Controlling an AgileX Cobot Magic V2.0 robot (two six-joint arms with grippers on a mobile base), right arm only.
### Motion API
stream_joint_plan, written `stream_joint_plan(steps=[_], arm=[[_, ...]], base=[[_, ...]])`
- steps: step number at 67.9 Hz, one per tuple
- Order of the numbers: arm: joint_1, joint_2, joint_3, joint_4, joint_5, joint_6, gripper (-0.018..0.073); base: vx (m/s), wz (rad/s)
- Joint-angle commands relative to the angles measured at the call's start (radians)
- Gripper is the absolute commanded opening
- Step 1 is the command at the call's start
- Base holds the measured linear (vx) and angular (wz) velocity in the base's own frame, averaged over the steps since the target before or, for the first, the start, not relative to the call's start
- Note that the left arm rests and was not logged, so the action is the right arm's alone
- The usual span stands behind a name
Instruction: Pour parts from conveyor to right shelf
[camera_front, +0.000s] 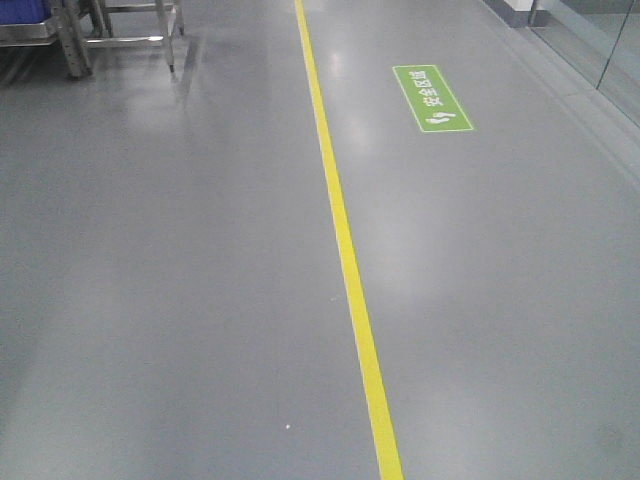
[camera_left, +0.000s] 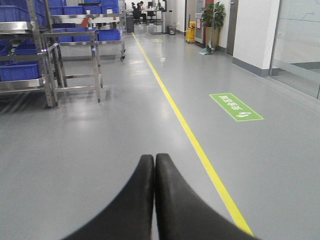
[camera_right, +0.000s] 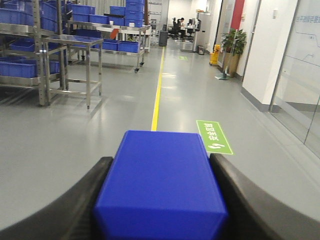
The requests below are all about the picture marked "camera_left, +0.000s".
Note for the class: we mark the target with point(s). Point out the white office desk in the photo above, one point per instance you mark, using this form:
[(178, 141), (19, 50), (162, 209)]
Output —
[(152, 11)]

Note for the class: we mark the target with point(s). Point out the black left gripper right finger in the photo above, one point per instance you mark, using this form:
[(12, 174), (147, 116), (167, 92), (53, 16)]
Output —
[(180, 207)]

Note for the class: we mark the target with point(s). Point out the black waste bin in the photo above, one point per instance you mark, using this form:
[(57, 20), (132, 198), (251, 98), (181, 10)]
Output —
[(130, 24)]

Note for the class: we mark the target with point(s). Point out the bare steel table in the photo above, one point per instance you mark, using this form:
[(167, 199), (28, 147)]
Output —
[(96, 62)]

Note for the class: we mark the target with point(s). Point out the tall potted plant tan pot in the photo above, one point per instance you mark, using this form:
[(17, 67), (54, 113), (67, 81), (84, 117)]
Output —
[(213, 17)]

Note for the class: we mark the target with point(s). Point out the grey waste basket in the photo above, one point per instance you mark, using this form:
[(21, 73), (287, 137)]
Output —
[(171, 30)]

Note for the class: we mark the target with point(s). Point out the black office chair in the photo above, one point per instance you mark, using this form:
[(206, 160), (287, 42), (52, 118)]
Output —
[(135, 13)]

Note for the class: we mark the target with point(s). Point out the steel rack on castors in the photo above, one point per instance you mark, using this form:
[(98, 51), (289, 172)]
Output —
[(122, 37), (48, 82)]

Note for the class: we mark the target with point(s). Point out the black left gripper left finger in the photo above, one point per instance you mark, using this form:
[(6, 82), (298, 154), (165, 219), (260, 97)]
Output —
[(132, 205)]

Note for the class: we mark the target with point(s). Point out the yellow mop bucket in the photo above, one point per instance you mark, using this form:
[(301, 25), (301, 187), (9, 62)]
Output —
[(190, 32)]

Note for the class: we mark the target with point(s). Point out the pale green dustpan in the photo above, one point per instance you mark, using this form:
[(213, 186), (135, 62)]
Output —
[(207, 51)]

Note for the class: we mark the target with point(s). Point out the person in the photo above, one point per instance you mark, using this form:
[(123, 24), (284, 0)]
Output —
[(142, 11)]

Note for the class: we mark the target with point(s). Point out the row of blue bins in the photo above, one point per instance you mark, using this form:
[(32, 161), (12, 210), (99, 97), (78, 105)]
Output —
[(17, 72), (108, 35)]

